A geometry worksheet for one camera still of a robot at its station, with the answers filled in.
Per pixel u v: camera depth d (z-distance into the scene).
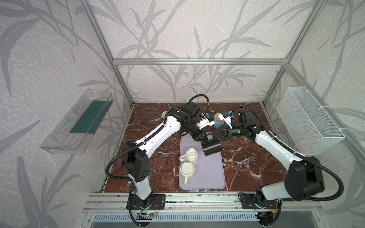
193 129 0.67
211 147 0.73
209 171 0.83
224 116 0.69
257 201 0.67
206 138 0.74
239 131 0.69
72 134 0.63
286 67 0.96
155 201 0.74
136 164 0.62
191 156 0.79
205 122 0.69
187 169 0.77
